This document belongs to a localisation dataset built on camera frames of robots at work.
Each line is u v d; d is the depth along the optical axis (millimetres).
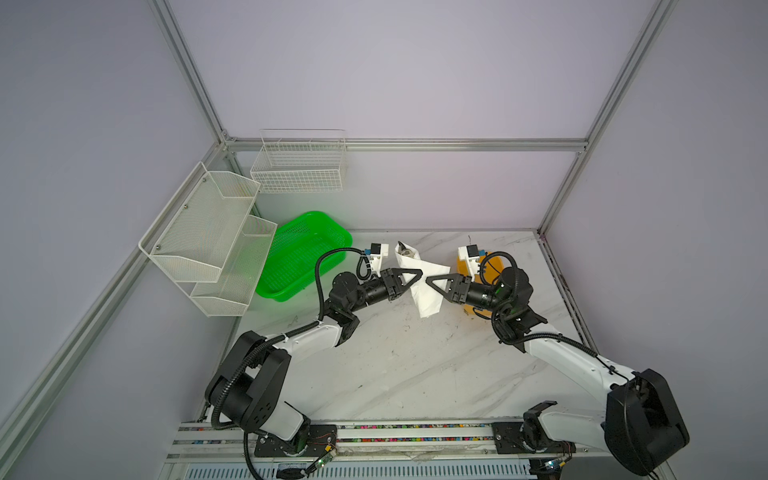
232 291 883
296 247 1144
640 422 408
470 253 691
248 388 435
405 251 737
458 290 660
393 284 666
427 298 699
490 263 705
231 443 748
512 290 576
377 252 718
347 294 617
